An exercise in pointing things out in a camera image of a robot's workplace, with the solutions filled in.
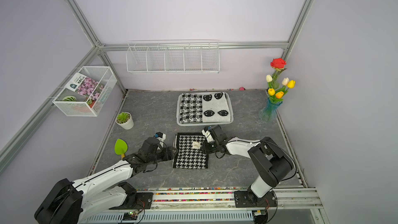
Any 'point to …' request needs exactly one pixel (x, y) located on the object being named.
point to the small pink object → (242, 88)
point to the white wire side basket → (70, 102)
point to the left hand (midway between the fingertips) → (173, 152)
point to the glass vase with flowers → (275, 92)
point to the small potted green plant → (125, 120)
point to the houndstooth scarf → (191, 153)
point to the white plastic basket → (199, 124)
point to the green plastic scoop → (121, 147)
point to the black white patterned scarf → (209, 107)
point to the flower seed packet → (85, 85)
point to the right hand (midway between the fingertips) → (201, 147)
